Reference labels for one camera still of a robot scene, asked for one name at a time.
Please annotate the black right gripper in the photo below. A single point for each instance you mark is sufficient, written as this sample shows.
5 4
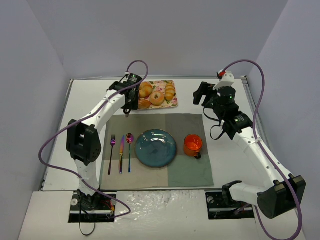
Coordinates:
203 91

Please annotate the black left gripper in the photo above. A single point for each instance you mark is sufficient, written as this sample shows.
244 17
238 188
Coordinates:
132 100

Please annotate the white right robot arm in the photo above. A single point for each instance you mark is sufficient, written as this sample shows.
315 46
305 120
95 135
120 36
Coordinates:
275 196

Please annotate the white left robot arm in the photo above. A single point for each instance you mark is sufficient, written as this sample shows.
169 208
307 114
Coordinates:
83 139

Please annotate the striped bread roll right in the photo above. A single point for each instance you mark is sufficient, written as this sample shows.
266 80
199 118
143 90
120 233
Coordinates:
169 91

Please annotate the round sesame bun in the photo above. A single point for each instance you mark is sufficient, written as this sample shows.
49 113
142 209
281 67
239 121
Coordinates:
143 103

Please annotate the curved striped croissant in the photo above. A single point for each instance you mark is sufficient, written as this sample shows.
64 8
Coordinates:
145 90

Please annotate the sugared bagel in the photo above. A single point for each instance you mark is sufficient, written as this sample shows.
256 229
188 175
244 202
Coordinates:
157 98

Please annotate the floral rectangular tray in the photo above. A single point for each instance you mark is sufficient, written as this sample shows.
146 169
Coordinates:
160 86

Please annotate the iridescent spoon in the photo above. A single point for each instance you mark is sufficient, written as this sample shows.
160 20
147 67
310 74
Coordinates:
129 140

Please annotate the iridescent fork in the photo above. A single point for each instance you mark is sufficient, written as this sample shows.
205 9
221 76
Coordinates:
112 144

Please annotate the iridescent knife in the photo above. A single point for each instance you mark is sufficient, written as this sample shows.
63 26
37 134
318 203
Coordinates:
121 153

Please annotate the orange mug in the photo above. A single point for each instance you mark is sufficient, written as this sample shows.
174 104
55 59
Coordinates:
192 146

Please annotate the blue ceramic plate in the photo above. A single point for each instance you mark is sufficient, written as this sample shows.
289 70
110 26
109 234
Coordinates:
155 148

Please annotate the patchwork grey green placemat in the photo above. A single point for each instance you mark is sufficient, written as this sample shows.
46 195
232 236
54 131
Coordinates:
182 172

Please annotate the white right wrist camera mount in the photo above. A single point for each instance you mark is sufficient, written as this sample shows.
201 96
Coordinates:
226 79

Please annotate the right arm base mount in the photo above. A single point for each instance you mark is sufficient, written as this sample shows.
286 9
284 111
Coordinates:
219 209

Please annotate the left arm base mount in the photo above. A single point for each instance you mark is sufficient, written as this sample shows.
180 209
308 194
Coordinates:
91 209

